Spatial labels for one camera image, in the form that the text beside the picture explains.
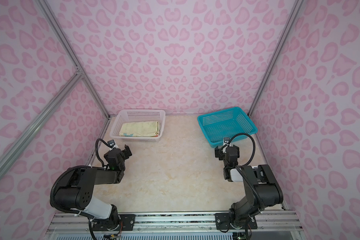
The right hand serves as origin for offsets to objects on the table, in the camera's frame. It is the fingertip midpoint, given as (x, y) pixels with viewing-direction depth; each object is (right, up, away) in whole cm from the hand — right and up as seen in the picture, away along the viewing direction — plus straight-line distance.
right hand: (225, 143), depth 93 cm
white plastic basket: (-69, +19, +20) cm, 75 cm away
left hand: (-64, -1, 0) cm, 64 cm away
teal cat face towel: (-51, +9, +11) cm, 53 cm away
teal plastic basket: (+8, +14, +24) cm, 29 cm away
